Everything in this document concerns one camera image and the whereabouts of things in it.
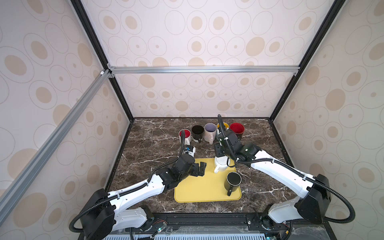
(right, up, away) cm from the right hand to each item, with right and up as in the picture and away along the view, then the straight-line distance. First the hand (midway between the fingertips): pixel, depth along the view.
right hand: (218, 145), depth 80 cm
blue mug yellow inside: (+9, +12, +22) cm, 26 cm away
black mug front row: (+8, -18, -2) cm, 20 cm away
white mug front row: (-17, +4, +20) cm, 27 cm away
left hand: (-8, -9, -2) cm, 12 cm away
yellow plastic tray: (-4, -25, +7) cm, 27 cm away
